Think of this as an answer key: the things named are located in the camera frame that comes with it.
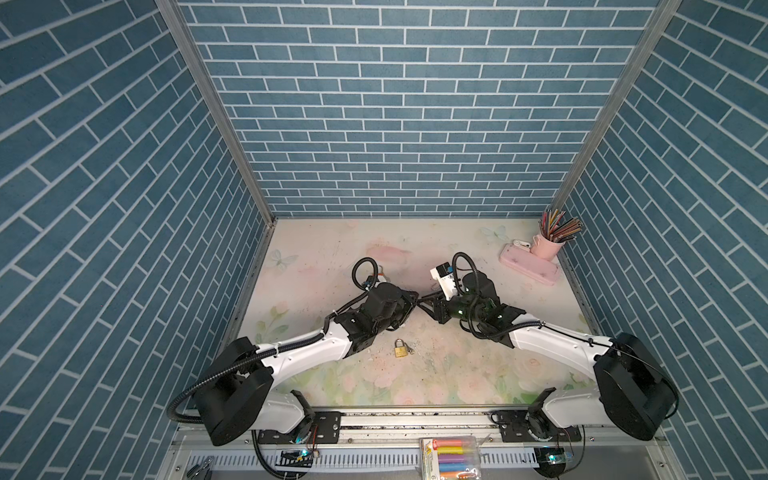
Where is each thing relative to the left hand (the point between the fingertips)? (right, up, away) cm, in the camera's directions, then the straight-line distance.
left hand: (423, 296), depth 80 cm
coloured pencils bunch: (+48, +21, +24) cm, 57 cm away
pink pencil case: (+40, +7, +26) cm, 48 cm away
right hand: (-2, -1, +1) cm, 2 cm away
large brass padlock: (-6, -17, +6) cm, 20 cm away
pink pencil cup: (+45, +13, +24) cm, 53 cm away
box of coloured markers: (+5, -36, -12) cm, 38 cm away
